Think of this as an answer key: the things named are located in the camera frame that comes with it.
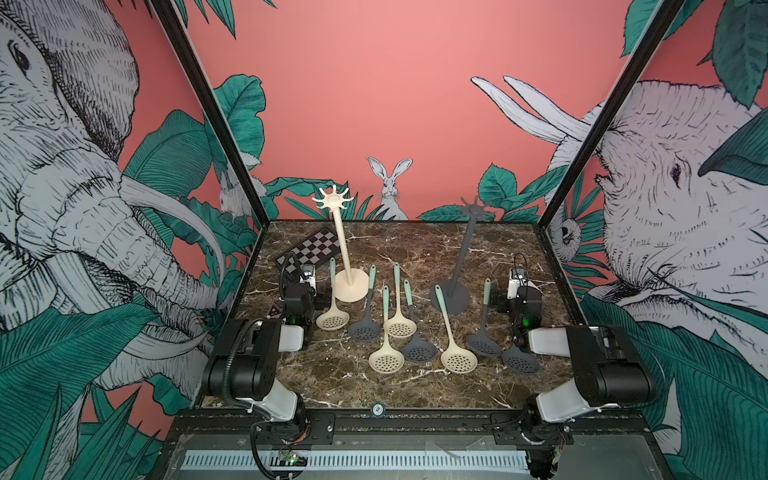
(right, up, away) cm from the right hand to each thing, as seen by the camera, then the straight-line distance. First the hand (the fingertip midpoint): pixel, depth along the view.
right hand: (509, 280), depth 95 cm
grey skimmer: (-46, -15, -4) cm, 48 cm away
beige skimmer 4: (-20, -22, -9) cm, 31 cm away
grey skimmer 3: (-11, -18, -7) cm, 22 cm away
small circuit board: (-63, -40, -25) cm, 78 cm away
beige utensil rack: (-52, -2, +6) cm, 52 cm away
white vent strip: (-45, -41, -25) cm, 66 cm away
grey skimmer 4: (-1, -22, -10) cm, 24 cm away
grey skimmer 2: (-31, -20, -8) cm, 37 cm away
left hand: (-64, +1, 0) cm, 64 cm away
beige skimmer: (-56, -12, -4) cm, 58 cm away
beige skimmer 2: (-35, -14, -4) cm, 38 cm away
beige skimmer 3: (-40, -22, -11) cm, 47 cm away
